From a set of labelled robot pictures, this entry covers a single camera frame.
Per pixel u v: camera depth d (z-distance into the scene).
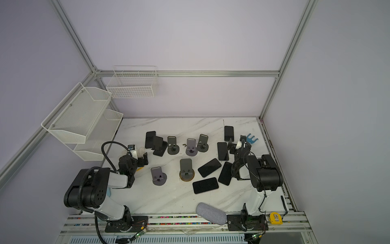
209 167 0.93
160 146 0.95
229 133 1.11
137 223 0.73
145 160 0.88
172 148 0.99
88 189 0.46
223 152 1.02
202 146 1.00
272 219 0.74
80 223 0.75
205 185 0.86
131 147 0.82
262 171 0.51
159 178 0.84
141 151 1.01
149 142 1.08
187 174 0.86
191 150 0.98
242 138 0.81
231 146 0.87
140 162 0.86
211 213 0.75
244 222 0.67
